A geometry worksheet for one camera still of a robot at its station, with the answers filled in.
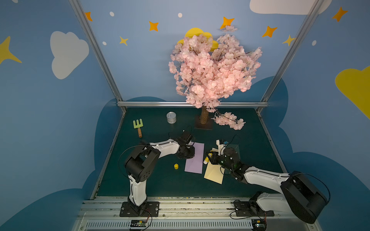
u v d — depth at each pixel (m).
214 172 0.89
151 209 0.74
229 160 0.66
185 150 0.82
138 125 1.11
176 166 0.89
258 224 0.73
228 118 0.84
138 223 0.72
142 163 0.50
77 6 0.69
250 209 0.67
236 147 0.98
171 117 1.11
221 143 0.78
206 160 0.86
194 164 0.92
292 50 0.85
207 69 0.72
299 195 0.43
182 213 0.73
